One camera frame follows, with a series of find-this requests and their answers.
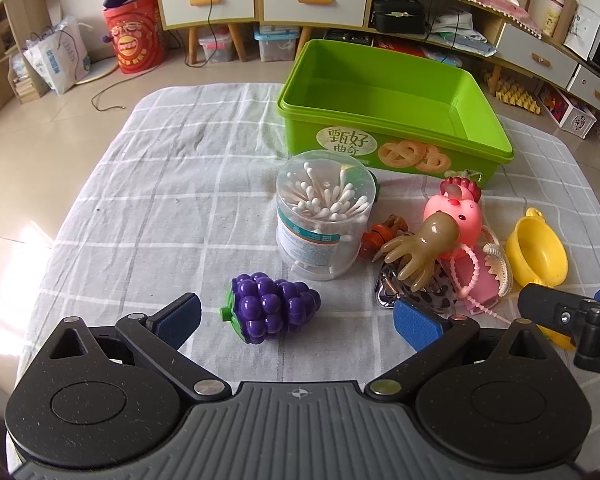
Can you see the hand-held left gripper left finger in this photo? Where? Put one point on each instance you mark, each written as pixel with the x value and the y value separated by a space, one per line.
pixel 180 316

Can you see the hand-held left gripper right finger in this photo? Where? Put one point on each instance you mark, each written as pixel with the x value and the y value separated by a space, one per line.
pixel 417 326

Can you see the yellow toy pot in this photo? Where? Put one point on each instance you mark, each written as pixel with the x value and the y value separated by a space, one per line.
pixel 535 255

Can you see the brown toy octopus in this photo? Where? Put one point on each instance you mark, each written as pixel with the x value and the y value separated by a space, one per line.
pixel 432 240

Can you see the purple toy grapes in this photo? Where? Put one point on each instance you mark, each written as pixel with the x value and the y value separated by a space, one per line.
pixel 270 305

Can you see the clear cotton swab container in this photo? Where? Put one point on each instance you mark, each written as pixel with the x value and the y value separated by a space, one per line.
pixel 320 240

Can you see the green plastic box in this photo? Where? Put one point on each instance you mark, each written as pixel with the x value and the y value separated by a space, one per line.
pixel 380 95

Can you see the silver patterned hair clip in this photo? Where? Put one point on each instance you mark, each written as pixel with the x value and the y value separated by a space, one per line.
pixel 387 290

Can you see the pink rectangular toy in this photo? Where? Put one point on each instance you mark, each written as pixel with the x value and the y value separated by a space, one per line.
pixel 480 290

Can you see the brown orange toy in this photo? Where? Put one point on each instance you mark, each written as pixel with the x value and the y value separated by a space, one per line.
pixel 375 237

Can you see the pink pig toy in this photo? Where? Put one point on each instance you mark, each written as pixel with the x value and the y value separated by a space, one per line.
pixel 460 210

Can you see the grey checked tablecloth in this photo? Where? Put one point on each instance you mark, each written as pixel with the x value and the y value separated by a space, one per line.
pixel 180 185

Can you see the white printed box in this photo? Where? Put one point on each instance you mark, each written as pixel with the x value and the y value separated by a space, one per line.
pixel 570 112

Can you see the yellow egg tray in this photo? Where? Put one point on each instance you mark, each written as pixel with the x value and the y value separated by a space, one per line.
pixel 512 91

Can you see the clear plastic storage box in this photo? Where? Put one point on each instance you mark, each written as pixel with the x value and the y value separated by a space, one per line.
pixel 214 47

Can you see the red printed bucket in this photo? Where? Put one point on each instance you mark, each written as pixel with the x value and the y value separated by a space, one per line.
pixel 135 40

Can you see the white shopping bag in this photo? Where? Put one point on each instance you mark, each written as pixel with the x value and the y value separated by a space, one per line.
pixel 55 60

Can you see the clear storage box blue lid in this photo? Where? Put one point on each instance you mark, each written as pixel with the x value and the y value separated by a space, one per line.
pixel 276 45

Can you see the stack of folded cloths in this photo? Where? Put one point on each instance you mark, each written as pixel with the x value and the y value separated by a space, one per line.
pixel 460 35

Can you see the black box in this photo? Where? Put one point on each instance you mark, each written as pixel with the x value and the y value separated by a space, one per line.
pixel 397 15

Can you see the wooden shelf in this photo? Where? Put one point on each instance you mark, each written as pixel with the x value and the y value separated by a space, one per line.
pixel 10 35

